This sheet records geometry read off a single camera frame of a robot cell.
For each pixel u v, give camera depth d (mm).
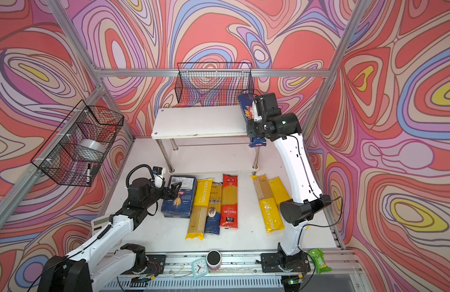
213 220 839
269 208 864
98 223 822
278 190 934
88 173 719
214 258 706
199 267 714
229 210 857
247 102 768
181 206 826
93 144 734
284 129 461
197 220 823
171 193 752
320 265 719
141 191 640
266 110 507
